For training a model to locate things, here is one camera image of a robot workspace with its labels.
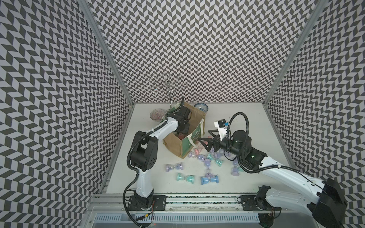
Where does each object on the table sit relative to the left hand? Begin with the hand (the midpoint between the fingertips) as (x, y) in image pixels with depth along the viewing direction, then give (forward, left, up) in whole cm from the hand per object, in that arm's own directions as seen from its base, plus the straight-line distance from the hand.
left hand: (182, 129), depth 94 cm
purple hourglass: (-24, +7, -4) cm, 25 cm away
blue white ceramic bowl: (+25, -15, -3) cm, 29 cm away
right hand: (-16, -12, +17) cm, 26 cm away
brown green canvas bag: (-10, +1, -2) cm, 11 cm away
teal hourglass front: (-30, -5, -5) cm, 30 cm away
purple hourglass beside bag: (-17, -11, -5) cm, 21 cm away
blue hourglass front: (-31, -13, -5) cm, 34 cm away
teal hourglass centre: (-21, -22, -5) cm, 31 cm away
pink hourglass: (-9, 0, +6) cm, 11 cm away
